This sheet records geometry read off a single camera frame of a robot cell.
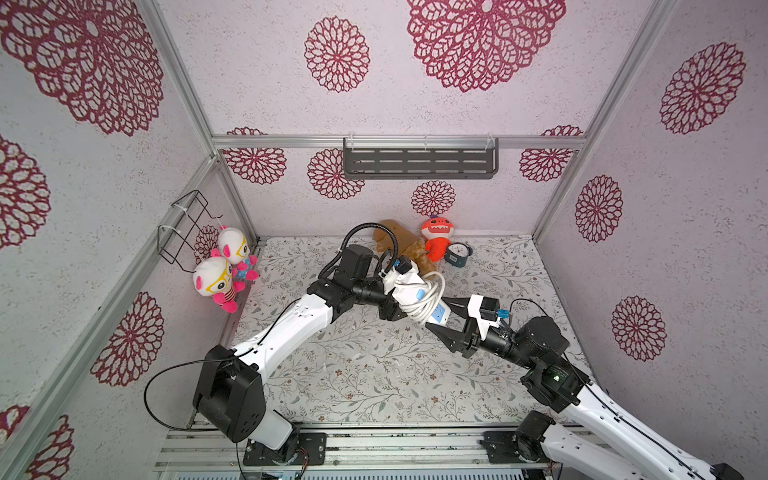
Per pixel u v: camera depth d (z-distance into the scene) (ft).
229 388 1.38
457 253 3.61
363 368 2.87
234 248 3.08
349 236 1.98
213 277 2.76
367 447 2.49
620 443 1.48
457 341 1.78
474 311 1.63
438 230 3.71
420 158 3.18
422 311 1.80
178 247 2.47
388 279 2.12
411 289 1.78
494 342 1.77
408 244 3.47
